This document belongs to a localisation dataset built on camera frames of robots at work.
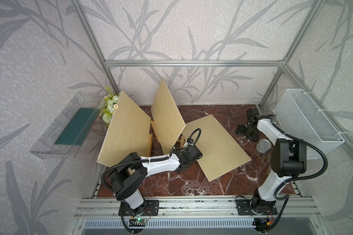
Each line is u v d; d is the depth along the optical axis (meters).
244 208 0.73
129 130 0.82
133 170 0.49
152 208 0.74
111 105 0.77
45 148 0.58
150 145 0.93
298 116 0.68
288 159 0.49
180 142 0.94
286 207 0.75
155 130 0.99
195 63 0.94
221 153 0.91
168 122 0.87
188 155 0.67
